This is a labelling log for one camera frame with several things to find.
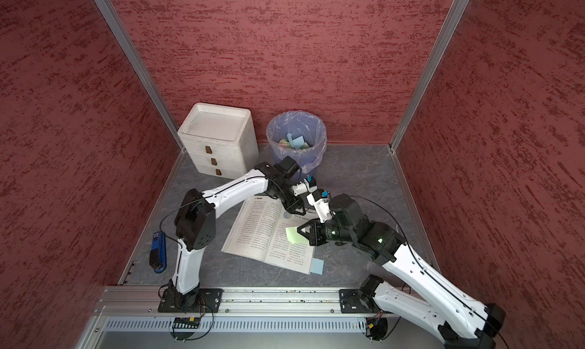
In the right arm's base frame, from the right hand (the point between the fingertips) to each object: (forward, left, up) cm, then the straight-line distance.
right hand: (298, 236), depth 66 cm
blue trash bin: (+51, -1, -7) cm, 52 cm away
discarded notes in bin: (+47, 0, -8) cm, 47 cm away
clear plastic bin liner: (+51, -1, -7) cm, 52 cm away
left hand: (+15, 0, -12) cm, 19 cm away
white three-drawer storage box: (+40, +31, +2) cm, 51 cm away
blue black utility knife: (+2, +52, -18) cm, 55 cm away
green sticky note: (0, +1, 0) cm, 1 cm away
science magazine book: (+9, +16, -18) cm, 25 cm away
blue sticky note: (-2, -6, -23) cm, 24 cm away
